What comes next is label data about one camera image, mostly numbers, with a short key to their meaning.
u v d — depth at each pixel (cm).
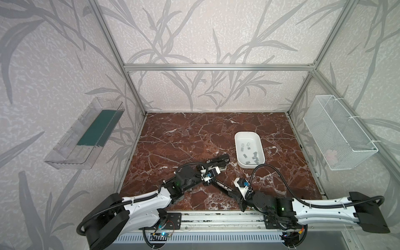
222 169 91
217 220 75
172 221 72
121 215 42
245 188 64
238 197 68
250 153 98
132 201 46
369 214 45
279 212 58
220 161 93
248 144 103
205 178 64
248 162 94
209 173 63
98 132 64
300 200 56
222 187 77
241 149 99
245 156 96
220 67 96
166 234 70
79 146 64
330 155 74
